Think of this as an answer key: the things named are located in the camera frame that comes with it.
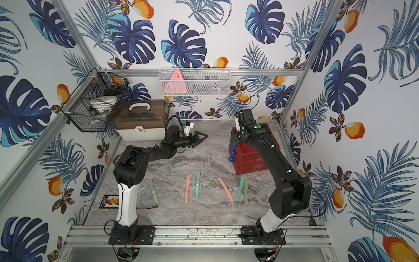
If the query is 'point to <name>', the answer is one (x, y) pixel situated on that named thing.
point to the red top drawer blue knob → (244, 148)
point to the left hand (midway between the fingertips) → (205, 136)
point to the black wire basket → (85, 118)
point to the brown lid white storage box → (141, 119)
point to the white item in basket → (104, 104)
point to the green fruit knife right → (246, 189)
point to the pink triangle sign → (176, 85)
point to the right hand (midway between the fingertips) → (239, 135)
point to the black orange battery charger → (110, 201)
